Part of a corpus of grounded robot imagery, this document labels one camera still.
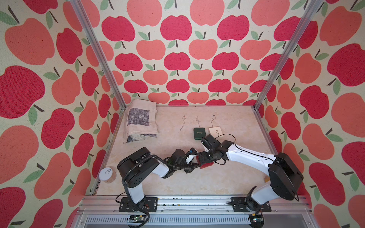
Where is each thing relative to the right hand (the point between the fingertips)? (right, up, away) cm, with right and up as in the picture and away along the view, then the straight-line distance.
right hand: (204, 160), depth 86 cm
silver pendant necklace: (+12, +27, +29) cm, 41 cm away
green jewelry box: (-1, +16, +15) cm, 22 cm away
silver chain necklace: (-2, +25, +28) cm, 38 cm away
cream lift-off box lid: (+11, +16, +15) cm, 25 cm away
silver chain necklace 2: (-12, +26, +28) cm, 40 cm away
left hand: (-4, -3, +1) cm, 6 cm away
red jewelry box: (0, -2, -3) cm, 3 cm away
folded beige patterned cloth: (-45, +24, +18) cm, 54 cm away
